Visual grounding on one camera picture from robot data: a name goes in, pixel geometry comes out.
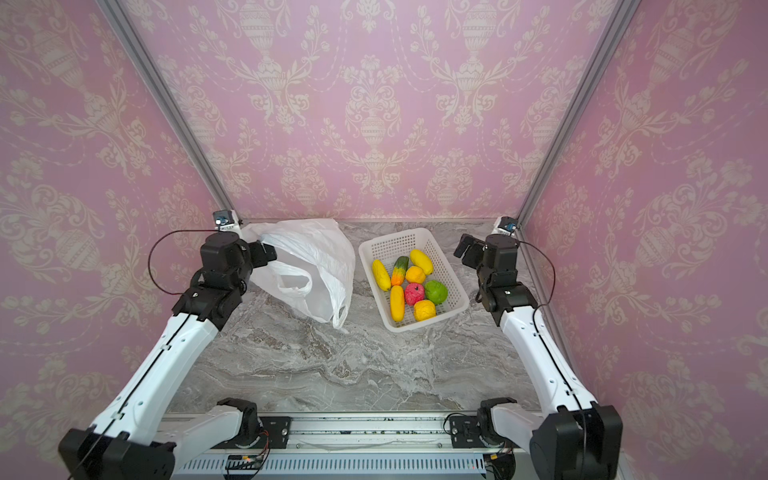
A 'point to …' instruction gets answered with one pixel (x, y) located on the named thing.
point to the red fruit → (413, 293)
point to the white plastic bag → (314, 265)
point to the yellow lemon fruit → (415, 274)
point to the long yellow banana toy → (397, 303)
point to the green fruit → (436, 291)
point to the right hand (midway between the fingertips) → (478, 240)
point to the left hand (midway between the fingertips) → (253, 237)
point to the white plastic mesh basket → (387, 250)
